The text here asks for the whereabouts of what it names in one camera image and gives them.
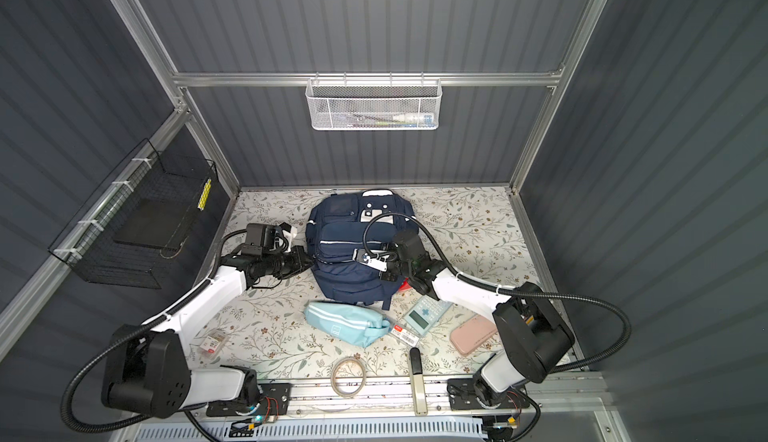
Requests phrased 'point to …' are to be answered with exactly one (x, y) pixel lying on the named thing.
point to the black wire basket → (134, 229)
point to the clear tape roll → (333, 381)
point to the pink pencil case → (472, 333)
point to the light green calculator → (425, 313)
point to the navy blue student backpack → (340, 223)
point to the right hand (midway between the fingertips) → (376, 252)
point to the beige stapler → (416, 365)
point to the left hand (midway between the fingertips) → (315, 260)
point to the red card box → (405, 285)
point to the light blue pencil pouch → (354, 325)
